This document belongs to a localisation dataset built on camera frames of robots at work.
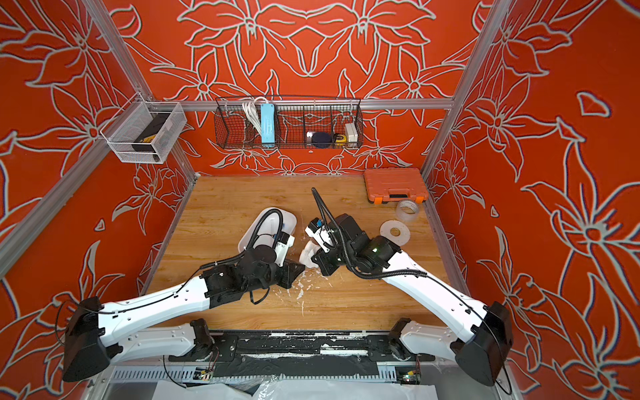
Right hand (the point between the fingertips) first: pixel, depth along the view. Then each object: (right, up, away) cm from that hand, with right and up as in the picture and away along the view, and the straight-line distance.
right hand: (307, 260), depth 71 cm
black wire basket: (-9, +49, +29) cm, 58 cm away
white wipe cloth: (0, +3, +3) cm, 4 cm away
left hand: (0, -2, +1) cm, 3 cm away
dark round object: (+5, +41, +25) cm, 48 cm away
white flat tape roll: (+35, +5, +29) cm, 46 cm away
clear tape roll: (+42, +13, +35) cm, 56 cm away
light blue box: (-15, +43, +20) cm, 50 cm away
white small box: (+16, +43, +21) cm, 50 cm away
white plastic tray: (-18, +8, +32) cm, 37 cm away
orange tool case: (+38, +24, +38) cm, 59 cm away
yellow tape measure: (+12, +41, +24) cm, 49 cm away
